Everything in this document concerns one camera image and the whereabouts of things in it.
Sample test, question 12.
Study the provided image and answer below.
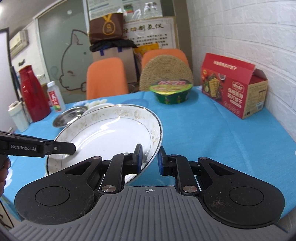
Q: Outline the white plate with dark rim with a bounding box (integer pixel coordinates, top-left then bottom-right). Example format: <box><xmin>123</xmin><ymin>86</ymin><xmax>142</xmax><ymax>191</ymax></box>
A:
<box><xmin>46</xmin><ymin>104</ymin><xmax>163</xmax><ymax>175</ymax></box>

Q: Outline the person's left hand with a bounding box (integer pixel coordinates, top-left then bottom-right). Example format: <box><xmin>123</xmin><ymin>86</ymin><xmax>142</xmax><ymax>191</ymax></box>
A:
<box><xmin>0</xmin><ymin>158</ymin><xmax>11</xmax><ymax>196</ymax></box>

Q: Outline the stainless steel bowl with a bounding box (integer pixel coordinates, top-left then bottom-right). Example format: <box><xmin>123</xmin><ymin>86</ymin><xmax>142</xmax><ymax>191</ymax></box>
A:
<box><xmin>53</xmin><ymin>106</ymin><xmax>87</xmax><ymax>128</ymax></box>

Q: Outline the white small container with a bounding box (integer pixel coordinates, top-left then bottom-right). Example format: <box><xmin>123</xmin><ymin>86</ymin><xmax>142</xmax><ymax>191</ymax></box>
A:
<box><xmin>8</xmin><ymin>101</ymin><xmax>29</xmax><ymax>133</ymax></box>

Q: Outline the red thermos jug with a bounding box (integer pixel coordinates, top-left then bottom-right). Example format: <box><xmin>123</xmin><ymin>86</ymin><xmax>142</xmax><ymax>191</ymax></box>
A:
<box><xmin>19</xmin><ymin>65</ymin><xmax>51</xmax><ymax>122</ymax></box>

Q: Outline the clear juice bottle red label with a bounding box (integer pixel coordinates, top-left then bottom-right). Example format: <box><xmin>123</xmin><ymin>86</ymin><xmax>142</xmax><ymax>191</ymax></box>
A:
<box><xmin>47</xmin><ymin>81</ymin><xmax>66</xmax><ymax>113</ymax></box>

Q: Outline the orange chair left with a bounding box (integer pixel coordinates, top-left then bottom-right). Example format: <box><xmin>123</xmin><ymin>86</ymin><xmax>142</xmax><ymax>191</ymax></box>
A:
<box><xmin>86</xmin><ymin>59</ymin><xmax>129</xmax><ymax>100</ymax></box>

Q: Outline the orange chair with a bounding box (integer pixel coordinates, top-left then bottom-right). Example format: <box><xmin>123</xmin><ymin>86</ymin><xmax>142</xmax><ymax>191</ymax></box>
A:
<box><xmin>141</xmin><ymin>49</ymin><xmax>189</xmax><ymax>70</ymax></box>
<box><xmin>86</xmin><ymin>59</ymin><xmax>129</xmax><ymax>100</ymax></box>

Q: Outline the white air conditioner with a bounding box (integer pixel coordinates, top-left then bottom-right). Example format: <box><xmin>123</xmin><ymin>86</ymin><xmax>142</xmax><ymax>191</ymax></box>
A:
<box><xmin>10</xmin><ymin>30</ymin><xmax>29</xmax><ymax>59</ymax></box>

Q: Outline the red cracker box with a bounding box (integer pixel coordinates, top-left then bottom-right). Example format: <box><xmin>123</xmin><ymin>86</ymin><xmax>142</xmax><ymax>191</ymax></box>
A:
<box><xmin>201</xmin><ymin>53</ymin><xmax>268</xmax><ymax>120</ymax></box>

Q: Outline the green instant noodle bowl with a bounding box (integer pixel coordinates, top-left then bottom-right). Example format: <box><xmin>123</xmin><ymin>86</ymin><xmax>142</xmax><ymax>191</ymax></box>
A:
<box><xmin>149</xmin><ymin>79</ymin><xmax>193</xmax><ymax>104</ymax></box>

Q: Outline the orange chair right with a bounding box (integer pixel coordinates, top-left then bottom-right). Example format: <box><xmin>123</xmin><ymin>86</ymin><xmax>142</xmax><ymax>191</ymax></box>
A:
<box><xmin>141</xmin><ymin>49</ymin><xmax>189</xmax><ymax>70</ymax></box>

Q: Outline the brown bag with gold logo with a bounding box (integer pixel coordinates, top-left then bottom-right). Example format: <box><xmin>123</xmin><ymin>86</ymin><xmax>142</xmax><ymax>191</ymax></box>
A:
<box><xmin>88</xmin><ymin>13</ymin><xmax>124</xmax><ymax>45</ymax></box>

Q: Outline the round woven straw mat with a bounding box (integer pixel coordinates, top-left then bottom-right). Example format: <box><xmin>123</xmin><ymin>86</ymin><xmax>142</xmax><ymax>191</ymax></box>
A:
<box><xmin>139</xmin><ymin>55</ymin><xmax>194</xmax><ymax>91</ymax></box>

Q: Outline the poster with Chinese text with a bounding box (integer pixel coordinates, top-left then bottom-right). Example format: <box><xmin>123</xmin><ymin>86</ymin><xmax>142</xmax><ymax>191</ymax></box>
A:
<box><xmin>123</xmin><ymin>16</ymin><xmax>179</xmax><ymax>49</ymax></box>

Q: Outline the cardboard box with blue handles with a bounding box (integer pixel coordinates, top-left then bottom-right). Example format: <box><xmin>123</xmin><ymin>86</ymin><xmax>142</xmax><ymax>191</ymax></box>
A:
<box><xmin>92</xmin><ymin>47</ymin><xmax>137</xmax><ymax>83</ymax></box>

